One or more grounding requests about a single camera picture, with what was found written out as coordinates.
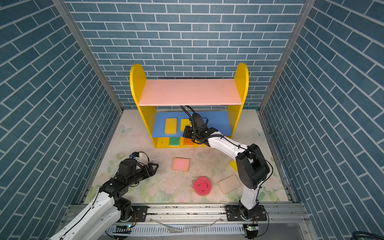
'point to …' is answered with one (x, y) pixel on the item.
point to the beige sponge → (229, 184)
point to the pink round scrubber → (202, 186)
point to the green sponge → (174, 141)
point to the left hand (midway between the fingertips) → (155, 167)
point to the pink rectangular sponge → (180, 164)
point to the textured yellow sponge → (171, 125)
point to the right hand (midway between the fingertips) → (182, 130)
